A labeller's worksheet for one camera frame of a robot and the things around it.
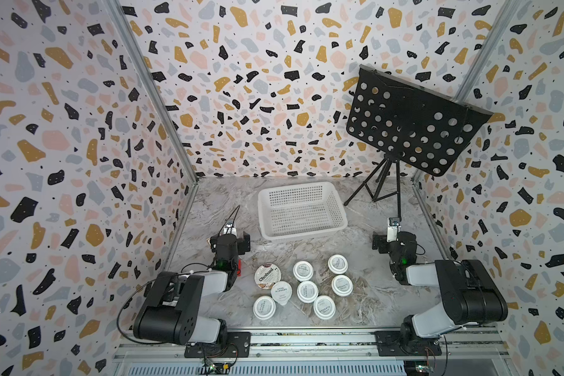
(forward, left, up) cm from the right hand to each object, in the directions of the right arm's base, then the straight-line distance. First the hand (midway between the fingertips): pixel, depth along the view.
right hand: (389, 231), depth 95 cm
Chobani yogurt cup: (-19, +48, 0) cm, 52 cm away
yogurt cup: (-15, +22, 0) cm, 27 cm away
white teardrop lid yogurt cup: (-25, +42, 0) cm, 49 cm away
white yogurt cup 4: (-30, +28, +1) cm, 41 cm away
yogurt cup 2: (-23, +21, +1) cm, 31 cm away
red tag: (-15, +60, -5) cm, 62 cm away
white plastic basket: (+14, +38, -5) cm, 41 cm away
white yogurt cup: (-30, +47, +1) cm, 56 cm away
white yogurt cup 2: (-18, +35, +1) cm, 39 cm away
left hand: (-4, +63, +3) cm, 63 cm away
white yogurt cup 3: (-25, +33, 0) cm, 42 cm away
